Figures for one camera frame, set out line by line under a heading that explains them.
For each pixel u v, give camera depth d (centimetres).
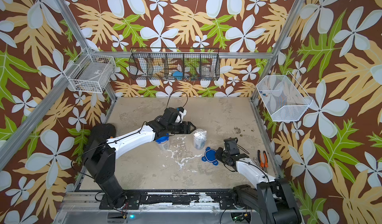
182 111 79
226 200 74
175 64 98
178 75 93
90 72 85
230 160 65
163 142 82
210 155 88
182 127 75
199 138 81
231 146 70
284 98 84
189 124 77
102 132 94
